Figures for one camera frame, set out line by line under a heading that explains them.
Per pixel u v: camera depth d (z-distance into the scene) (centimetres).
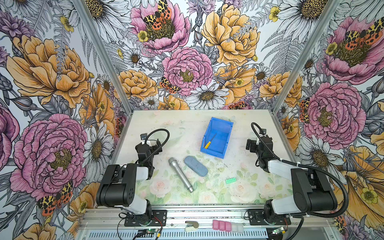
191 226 71
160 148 70
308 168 49
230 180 85
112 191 45
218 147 102
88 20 75
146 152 72
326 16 75
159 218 74
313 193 44
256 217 74
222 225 72
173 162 90
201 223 73
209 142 102
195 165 89
